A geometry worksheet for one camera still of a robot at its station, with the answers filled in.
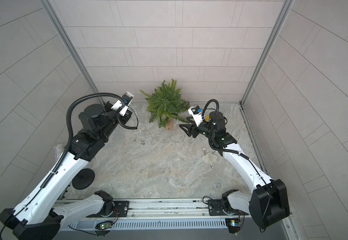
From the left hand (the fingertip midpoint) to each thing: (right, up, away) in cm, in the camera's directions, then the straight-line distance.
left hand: (129, 96), depth 63 cm
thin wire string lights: (+11, -26, +32) cm, 43 cm away
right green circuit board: (+47, -58, +5) cm, 75 cm away
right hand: (+24, -12, +11) cm, 29 cm away
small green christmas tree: (+14, -2, +16) cm, 21 cm away
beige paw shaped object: (+39, -33, +22) cm, 55 cm away
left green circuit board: (-11, -56, +1) cm, 57 cm away
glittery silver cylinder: (-34, -24, +5) cm, 42 cm away
